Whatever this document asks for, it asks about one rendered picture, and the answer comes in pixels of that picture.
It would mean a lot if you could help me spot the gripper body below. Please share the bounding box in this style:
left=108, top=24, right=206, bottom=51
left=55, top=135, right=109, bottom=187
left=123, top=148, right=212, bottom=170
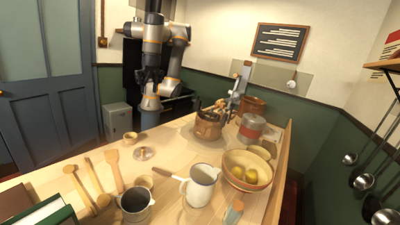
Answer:
left=141, top=52, right=164, bottom=74

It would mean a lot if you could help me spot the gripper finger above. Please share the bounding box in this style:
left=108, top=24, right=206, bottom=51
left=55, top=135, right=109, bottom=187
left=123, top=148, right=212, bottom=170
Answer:
left=134, top=68, right=150, bottom=88
left=153, top=69, right=166, bottom=86

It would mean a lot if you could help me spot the metal can in tub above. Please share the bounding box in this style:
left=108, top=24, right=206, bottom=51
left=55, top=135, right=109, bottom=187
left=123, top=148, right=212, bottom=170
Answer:
left=199, top=111, right=222, bottom=124

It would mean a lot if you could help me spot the wooden freezer tub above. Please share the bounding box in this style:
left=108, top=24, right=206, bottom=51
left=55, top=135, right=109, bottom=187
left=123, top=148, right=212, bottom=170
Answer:
left=192, top=110, right=224, bottom=142

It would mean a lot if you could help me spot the round metal lid wooden knob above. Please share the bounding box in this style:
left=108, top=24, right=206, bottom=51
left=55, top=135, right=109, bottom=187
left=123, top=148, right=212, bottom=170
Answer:
left=132, top=145, right=155, bottom=162

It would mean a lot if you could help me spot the black cast iron stove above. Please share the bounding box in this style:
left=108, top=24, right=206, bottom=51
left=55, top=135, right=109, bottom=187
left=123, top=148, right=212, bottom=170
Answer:
left=122, top=0, right=197, bottom=132

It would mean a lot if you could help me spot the small grey metal cabinet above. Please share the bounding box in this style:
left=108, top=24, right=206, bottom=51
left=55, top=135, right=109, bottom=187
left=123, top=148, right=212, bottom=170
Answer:
left=101, top=101, right=133, bottom=144

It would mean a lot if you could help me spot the copper pipe with brass fitting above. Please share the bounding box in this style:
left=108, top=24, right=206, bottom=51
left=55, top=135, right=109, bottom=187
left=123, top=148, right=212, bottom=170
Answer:
left=97, top=0, right=109, bottom=49

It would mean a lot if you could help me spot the grey panel above stove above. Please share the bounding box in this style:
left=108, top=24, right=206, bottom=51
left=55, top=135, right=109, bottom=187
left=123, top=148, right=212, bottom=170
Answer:
left=128, top=0, right=178, bottom=22

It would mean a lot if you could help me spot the small wooden bowl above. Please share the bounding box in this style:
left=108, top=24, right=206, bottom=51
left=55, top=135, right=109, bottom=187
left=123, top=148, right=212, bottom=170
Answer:
left=122, top=131, right=139, bottom=146

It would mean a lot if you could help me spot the pale round mat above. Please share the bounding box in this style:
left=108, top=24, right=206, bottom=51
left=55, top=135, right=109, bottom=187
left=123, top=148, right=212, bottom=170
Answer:
left=179, top=119, right=233, bottom=155

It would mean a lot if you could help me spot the wooden spatula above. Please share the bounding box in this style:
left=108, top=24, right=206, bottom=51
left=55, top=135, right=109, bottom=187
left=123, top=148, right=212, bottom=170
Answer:
left=103, top=148, right=125, bottom=195

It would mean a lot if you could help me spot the blue-grey panelled glazed door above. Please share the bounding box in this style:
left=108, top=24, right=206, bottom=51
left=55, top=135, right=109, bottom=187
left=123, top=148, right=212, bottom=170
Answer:
left=0, top=0, right=101, bottom=175

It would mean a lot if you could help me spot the brown stoneware crock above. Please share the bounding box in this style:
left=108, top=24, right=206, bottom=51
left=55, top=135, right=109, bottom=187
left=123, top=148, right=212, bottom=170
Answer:
left=235, top=95, right=267, bottom=119

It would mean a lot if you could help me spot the small cream cup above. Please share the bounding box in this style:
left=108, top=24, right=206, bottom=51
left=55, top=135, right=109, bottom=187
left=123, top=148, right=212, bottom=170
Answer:
left=133, top=174, right=155, bottom=192

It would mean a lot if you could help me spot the grey tin with red band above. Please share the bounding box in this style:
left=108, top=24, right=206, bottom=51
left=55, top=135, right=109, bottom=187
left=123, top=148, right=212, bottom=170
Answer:
left=235, top=112, right=267, bottom=146

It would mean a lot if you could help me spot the wooden stick with round end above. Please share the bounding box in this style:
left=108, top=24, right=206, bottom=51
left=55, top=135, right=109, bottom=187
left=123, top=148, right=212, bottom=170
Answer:
left=82, top=157, right=112, bottom=208

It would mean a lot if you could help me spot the white enamel jug blue rim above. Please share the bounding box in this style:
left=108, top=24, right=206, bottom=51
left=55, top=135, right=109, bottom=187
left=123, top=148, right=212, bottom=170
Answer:
left=178, top=162, right=222, bottom=209

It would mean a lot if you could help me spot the yellow lemon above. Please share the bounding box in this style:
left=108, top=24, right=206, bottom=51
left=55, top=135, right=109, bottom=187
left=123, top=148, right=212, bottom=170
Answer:
left=230, top=165, right=245, bottom=181
left=244, top=168, right=259, bottom=185

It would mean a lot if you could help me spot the wooden masher with round head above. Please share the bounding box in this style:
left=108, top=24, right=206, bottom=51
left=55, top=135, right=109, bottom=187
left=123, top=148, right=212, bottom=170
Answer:
left=62, top=164, right=99, bottom=217

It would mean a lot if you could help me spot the cream oval dish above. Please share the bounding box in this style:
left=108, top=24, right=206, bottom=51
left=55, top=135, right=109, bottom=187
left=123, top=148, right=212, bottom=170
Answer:
left=245, top=144, right=272, bottom=163

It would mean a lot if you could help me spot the framed black chalkboard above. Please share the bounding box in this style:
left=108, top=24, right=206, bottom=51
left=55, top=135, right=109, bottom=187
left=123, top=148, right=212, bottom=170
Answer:
left=250, top=22, right=311, bottom=65

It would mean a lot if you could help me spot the white card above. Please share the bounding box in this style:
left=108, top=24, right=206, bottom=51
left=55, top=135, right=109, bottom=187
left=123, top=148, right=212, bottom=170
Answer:
left=260, top=124, right=283, bottom=144

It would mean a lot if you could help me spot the grey metal pitcher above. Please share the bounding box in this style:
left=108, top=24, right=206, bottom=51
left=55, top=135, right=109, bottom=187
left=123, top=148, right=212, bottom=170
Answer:
left=114, top=185, right=156, bottom=225

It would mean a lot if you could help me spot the wooden block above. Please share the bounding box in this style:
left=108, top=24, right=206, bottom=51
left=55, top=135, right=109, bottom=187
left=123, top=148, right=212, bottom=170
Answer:
left=261, top=138, right=278, bottom=159

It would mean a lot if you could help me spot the striped cream mixing bowl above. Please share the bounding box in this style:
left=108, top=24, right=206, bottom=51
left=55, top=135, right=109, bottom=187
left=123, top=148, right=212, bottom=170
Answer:
left=221, top=148, right=275, bottom=194

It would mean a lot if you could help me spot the pale blue bottle with cork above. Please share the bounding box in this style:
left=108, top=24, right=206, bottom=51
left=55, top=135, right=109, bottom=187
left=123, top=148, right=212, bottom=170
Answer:
left=222, top=198, right=245, bottom=225

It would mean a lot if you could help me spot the green book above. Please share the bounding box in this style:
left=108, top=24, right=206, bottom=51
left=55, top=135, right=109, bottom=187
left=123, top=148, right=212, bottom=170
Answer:
left=33, top=203, right=81, bottom=225
left=0, top=192, right=67, bottom=225

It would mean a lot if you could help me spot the brown book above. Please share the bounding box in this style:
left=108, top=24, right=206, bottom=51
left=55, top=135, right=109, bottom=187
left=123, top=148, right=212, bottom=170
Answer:
left=0, top=182, right=35, bottom=224

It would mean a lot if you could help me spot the steel ladle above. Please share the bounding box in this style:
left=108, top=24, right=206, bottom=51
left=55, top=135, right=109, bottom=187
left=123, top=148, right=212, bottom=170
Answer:
left=348, top=116, right=400, bottom=189
left=342, top=98, right=399, bottom=167
left=370, top=208, right=400, bottom=225
left=361, top=179, right=400, bottom=224
left=352, top=147, right=400, bottom=192

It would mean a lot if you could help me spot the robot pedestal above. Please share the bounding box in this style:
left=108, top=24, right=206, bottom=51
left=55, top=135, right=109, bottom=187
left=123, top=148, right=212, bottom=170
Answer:
left=137, top=105, right=165, bottom=133

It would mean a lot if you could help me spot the crank with wooden handle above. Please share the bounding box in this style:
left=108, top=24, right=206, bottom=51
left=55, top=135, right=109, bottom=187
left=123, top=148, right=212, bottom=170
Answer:
left=213, top=98, right=228, bottom=111

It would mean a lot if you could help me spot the knife with brown handle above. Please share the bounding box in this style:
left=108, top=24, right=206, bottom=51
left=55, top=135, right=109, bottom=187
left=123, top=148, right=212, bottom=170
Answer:
left=151, top=166, right=188, bottom=183

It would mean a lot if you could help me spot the translucent grey wall panel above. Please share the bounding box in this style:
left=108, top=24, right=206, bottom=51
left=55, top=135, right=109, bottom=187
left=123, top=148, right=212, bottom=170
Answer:
left=228, top=58, right=315, bottom=97

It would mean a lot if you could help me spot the white round brush wooden handle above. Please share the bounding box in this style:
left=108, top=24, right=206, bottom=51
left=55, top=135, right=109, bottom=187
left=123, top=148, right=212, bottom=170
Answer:
left=286, top=69, right=298, bottom=90

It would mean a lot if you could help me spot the wooden wall shelf black bracket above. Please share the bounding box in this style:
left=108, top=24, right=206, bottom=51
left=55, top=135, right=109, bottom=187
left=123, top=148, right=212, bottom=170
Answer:
left=362, top=58, right=400, bottom=105

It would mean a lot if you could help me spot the red and white wall poster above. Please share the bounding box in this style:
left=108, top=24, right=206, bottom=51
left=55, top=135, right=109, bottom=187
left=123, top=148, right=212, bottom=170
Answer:
left=367, top=29, right=400, bottom=85

